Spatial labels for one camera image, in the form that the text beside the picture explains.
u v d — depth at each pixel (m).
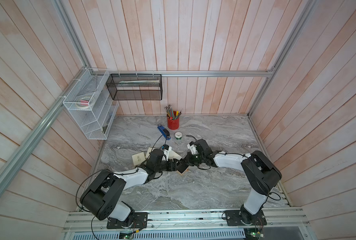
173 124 1.09
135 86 1.04
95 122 0.78
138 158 0.92
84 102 0.73
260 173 0.48
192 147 0.86
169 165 0.77
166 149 0.81
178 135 1.04
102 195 0.44
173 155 0.93
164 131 1.05
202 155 0.75
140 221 0.73
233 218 0.72
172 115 1.06
